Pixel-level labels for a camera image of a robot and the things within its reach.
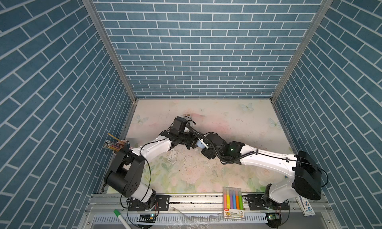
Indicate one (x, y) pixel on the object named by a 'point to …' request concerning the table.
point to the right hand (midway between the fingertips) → (209, 143)
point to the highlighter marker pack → (233, 203)
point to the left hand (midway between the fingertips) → (208, 140)
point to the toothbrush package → (305, 206)
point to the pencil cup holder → (116, 146)
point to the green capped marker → (117, 213)
